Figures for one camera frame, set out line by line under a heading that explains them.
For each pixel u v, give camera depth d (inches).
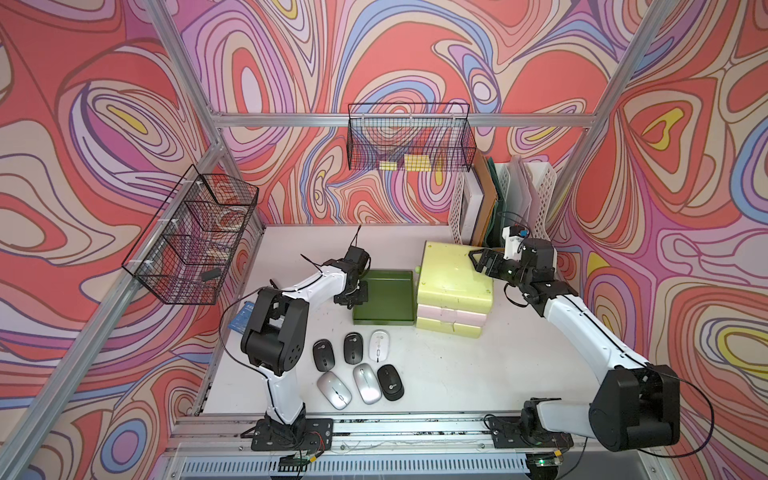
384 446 28.8
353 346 34.0
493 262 28.9
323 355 33.2
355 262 30.2
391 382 31.7
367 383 31.5
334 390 30.9
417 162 35.8
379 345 33.9
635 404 16.1
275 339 19.4
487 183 34.5
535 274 25.0
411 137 37.9
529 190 34.7
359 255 30.9
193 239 30.8
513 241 29.4
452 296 29.7
